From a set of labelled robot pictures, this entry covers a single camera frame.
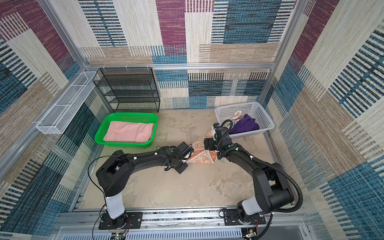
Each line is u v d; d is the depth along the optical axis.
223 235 0.70
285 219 0.73
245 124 1.00
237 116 1.11
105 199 0.54
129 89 1.09
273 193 0.43
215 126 0.81
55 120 0.70
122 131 1.06
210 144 0.82
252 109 1.15
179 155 0.71
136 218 0.74
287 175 0.41
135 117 1.03
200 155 0.94
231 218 0.73
